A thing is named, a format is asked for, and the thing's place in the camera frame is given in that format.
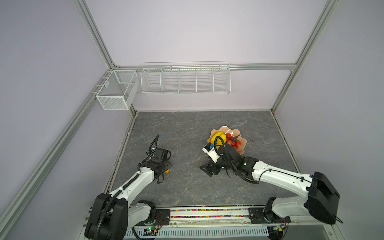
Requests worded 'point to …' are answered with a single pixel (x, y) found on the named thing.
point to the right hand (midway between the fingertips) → (205, 162)
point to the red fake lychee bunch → (233, 140)
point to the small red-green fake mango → (167, 171)
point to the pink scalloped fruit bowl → (234, 131)
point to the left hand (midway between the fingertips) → (165, 166)
